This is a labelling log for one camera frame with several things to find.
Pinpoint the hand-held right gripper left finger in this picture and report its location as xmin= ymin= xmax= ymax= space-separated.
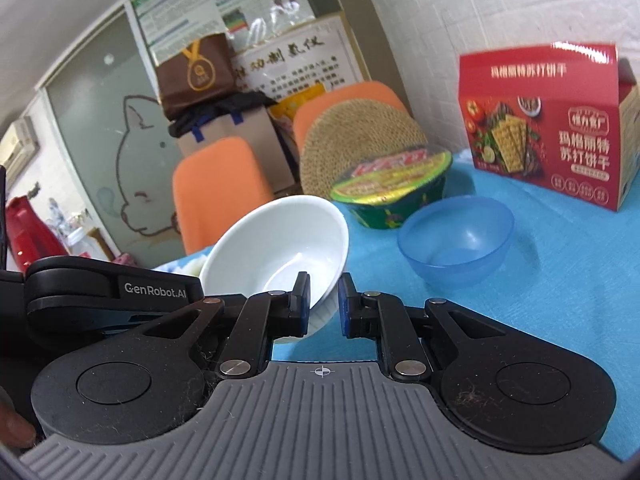
xmin=132 ymin=271 xmax=312 ymax=378

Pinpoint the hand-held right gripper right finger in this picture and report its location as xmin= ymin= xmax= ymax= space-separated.
xmin=338 ymin=274 xmax=506 ymax=383

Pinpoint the plain white bowl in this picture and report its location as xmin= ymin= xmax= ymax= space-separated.
xmin=199 ymin=195 xmax=350 ymax=345

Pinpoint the person's left hand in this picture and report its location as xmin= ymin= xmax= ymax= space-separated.
xmin=0 ymin=400 xmax=37 ymax=448

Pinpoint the red thermos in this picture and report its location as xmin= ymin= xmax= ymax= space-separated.
xmin=5 ymin=196 xmax=68 ymax=273

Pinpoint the instant noodle bowl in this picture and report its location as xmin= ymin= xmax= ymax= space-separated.
xmin=330 ymin=147 xmax=453 ymax=231

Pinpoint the blue plastic bowl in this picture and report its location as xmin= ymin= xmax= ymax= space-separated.
xmin=397 ymin=196 xmax=516 ymax=288

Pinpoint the orange chair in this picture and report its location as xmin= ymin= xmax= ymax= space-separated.
xmin=292 ymin=81 xmax=408 ymax=151
xmin=172 ymin=137 xmax=276 ymax=256

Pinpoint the round woven mat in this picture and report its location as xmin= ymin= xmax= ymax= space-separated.
xmin=300 ymin=101 xmax=431 ymax=200

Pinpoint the air conditioner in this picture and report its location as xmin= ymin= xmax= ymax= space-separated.
xmin=0 ymin=116 xmax=41 ymax=186

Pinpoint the cardboard box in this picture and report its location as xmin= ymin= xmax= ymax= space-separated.
xmin=177 ymin=105 xmax=296 ymax=196

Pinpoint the frosted glass panel cat drawing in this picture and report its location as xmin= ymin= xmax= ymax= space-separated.
xmin=42 ymin=10 xmax=201 ymax=267

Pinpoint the yellow bag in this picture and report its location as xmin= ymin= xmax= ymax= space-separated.
xmin=267 ymin=85 xmax=326 ymax=131

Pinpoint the black cloth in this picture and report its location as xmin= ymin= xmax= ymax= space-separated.
xmin=167 ymin=91 xmax=278 ymax=138

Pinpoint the blue floral tablecloth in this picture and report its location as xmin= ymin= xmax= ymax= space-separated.
xmin=150 ymin=150 xmax=640 ymax=463

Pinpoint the brown bag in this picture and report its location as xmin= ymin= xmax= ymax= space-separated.
xmin=154 ymin=32 xmax=238 ymax=121

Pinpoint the white calligraphy sign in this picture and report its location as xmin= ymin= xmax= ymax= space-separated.
xmin=232 ymin=15 xmax=366 ymax=103

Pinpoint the red cracker box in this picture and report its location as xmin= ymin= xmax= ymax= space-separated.
xmin=457 ymin=42 xmax=640 ymax=213

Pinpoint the wall poster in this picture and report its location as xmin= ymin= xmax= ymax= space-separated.
xmin=131 ymin=0 xmax=323 ymax=66

